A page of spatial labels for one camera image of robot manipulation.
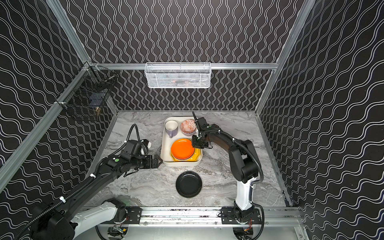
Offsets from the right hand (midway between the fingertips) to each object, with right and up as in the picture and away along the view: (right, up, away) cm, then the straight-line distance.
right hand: (195, 146), depth 94 cm
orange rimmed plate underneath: (-8, -3, +2) cm, 9 cm away
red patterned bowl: (-4, +12, +12) cm, 18 cm away
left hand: (-21, -6, -14) cm, 26 cm away
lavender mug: (-17, +11, +12) cm, 24 cm away
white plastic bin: (-19, +2, +8) cm, 21 cm away
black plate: (-4, -20, -10) cm, 23 cm away
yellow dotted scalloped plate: (0, -7, 0) cm, 7 cm away
